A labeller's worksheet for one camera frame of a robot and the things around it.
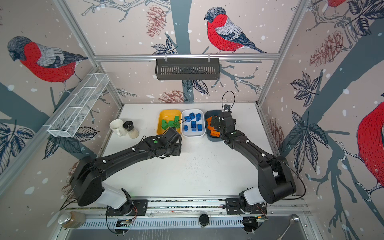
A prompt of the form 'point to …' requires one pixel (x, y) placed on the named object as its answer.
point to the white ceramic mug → (116, 125)
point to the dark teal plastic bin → (208, 114)
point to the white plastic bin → (192, 132)
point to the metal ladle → (294, 217)
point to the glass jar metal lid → (73, 219)
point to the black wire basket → (186, 69)
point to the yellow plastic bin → (168, 115)
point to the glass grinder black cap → (133, 132)
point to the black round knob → (204, 219)
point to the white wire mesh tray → (78, 105)
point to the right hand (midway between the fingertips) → (220, 119)
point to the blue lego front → (198, 117)
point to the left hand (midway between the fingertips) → (177, 149)
